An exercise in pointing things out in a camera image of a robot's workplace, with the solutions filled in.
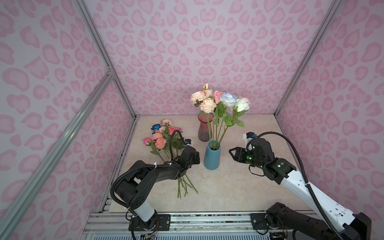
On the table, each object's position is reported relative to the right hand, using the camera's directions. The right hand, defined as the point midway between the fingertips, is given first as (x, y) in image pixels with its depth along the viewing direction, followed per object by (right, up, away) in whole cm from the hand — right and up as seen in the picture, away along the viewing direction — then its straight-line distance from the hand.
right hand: (232, 151), depth 75 cm
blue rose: (-48, +12, +32) cm, 59 cm away
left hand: (-17, -3, +17) cm, 24 cm away
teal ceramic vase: (-10, -6, +8) cm, 14 cm away
